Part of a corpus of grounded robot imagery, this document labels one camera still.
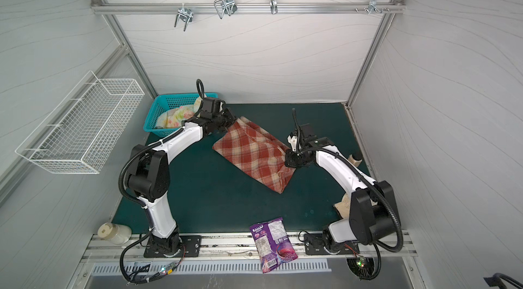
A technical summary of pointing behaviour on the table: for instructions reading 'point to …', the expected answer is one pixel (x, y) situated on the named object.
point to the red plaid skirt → (257, 150)
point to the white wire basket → (80, 134)
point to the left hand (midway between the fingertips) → (241, 113)
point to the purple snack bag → (273, 243)
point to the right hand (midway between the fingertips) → (289, 157)
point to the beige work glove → (343, 206)
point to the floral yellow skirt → (173, 118)
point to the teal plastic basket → (163, 103)
